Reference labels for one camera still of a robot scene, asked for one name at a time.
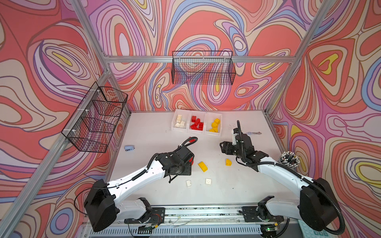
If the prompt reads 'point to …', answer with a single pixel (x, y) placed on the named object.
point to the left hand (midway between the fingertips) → (189, 170)
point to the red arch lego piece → (191, 161)
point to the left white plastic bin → (184, 112)
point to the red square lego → (194, 118)
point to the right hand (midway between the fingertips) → (226, 147)
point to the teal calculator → (307, 232)
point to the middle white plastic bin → (202, 116)
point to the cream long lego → (179, 118)
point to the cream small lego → (177, 125)
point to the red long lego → (201, 126)
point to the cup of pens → (289, 158)
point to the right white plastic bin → (211, 116)
